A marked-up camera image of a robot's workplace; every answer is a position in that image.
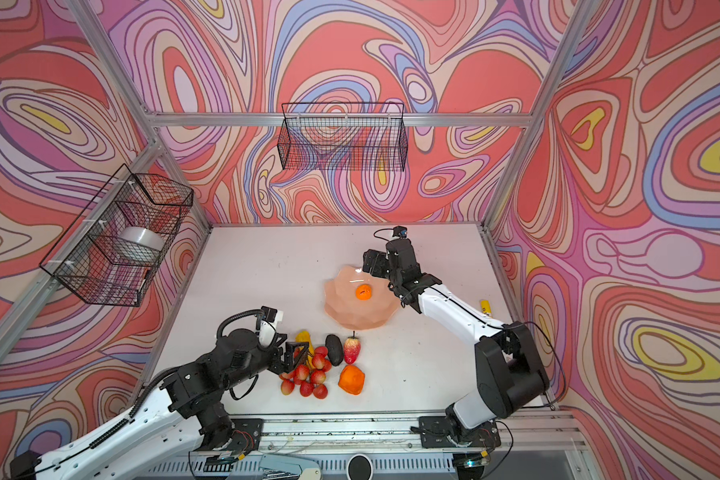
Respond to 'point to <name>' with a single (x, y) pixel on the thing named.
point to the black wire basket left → (107, 255)
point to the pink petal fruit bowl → (345, 309)
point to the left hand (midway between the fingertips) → (302, 341)
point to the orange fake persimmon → (351, 380)
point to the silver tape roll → (142, 241)
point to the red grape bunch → (312, 380)
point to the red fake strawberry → (352, 348)
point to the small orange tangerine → (364, 292)
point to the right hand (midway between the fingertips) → (378, 262)
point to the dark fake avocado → (335, 349)
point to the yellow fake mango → (305, 337)
